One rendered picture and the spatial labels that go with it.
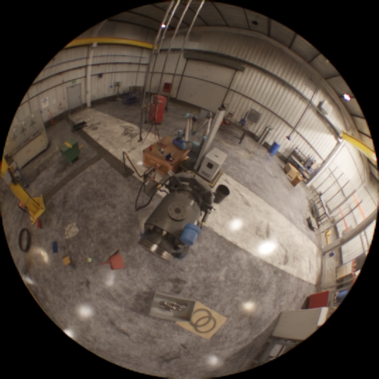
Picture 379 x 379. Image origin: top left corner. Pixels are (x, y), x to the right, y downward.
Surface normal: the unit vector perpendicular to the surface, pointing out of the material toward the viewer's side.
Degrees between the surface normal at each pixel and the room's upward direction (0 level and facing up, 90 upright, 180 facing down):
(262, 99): 90
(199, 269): 0
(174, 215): 0
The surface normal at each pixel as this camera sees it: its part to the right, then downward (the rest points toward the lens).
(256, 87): -0.49, 0.59
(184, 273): 0.26, -0.60
